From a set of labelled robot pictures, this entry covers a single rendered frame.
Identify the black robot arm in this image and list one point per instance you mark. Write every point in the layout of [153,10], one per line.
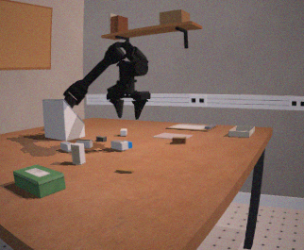
[75,93]

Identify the green box with white label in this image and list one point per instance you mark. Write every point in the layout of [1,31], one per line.
[39,180]

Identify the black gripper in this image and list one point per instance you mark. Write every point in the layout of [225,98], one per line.
[139,97]

